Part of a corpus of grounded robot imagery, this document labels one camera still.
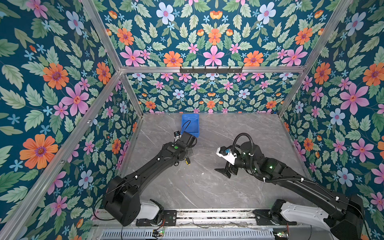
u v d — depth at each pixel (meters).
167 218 0.73
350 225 0.37
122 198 0.41
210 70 0.93
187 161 0.82
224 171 0.62
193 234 0.77
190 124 1.08
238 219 0.75
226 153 0.59
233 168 0.63
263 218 0.72
